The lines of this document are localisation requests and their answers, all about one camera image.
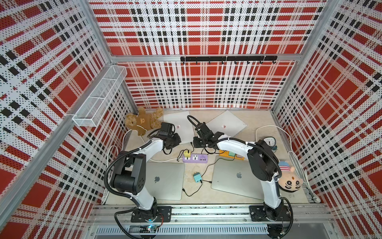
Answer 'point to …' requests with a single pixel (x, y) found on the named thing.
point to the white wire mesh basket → (90, 113)
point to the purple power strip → (196, 158)
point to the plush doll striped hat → (290, 181)
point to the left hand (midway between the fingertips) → (182, 140)
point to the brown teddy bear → (142, 121)
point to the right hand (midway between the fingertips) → (196, 141)
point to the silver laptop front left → (165, 180)
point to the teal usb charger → (197, 177)
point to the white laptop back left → (183, 127)
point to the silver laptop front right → (235, 175)
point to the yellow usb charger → (186, 154)
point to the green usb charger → (232, 154)
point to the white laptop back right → (226, 123)
